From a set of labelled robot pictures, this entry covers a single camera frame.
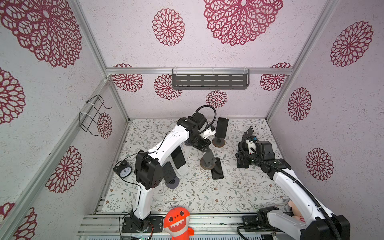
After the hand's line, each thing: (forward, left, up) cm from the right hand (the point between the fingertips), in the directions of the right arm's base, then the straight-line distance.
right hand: (242, 152), depth 82 cm
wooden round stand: (+18, +10, -15) cm, 26 cm away
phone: (+22, +9, -3) cm, 24 cm away
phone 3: (-4, +13, -16) cm, 21 cm away
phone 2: (-2, +18, -4) cm, 19 cm away
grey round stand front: (-13, +39, -15) cm, 44 cm away
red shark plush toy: (-34, +34, -7) cm, 49 cm away
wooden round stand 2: (-4, +21, -9) cm, 23 cm away
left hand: (-1, +20, +2) cm, 20 cm away
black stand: (+23, -11, -9) cm, 27 cm away
